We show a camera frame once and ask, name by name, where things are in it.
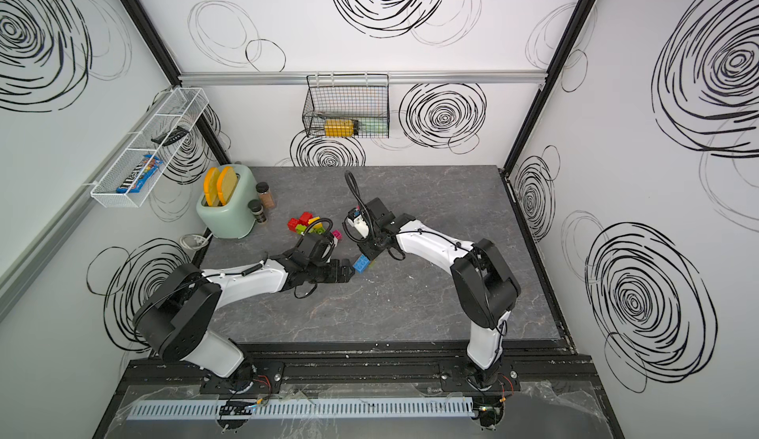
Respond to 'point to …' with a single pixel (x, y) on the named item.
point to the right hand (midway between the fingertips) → (371, 245)
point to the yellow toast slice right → (226, 184)
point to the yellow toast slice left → (210, 181)
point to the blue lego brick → (362, 263)
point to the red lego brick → (303, 219)
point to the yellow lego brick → (316, 225)
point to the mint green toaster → (234, 219)
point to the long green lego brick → (300, 229)
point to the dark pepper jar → (257, 209)
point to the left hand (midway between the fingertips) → (344, 272)
